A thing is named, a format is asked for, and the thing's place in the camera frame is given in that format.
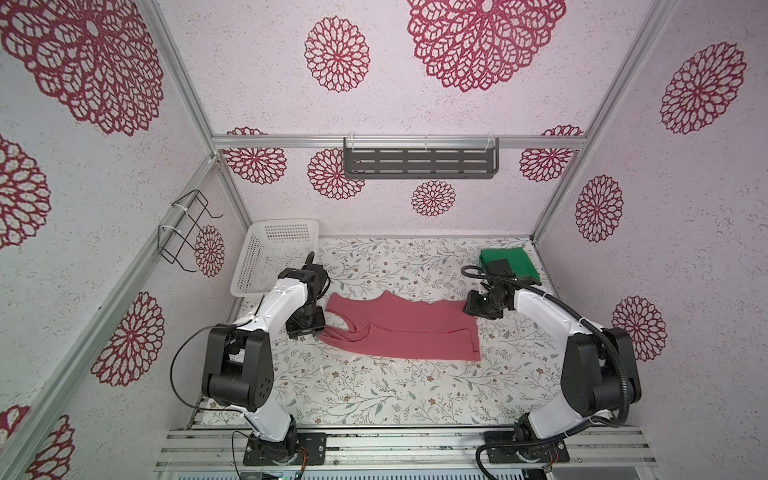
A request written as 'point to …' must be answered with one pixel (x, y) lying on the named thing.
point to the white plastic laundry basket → (269, 246)
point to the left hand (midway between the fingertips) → (307, 339)
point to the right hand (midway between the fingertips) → (470, 305)
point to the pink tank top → (381, 324)
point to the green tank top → (516, 258)
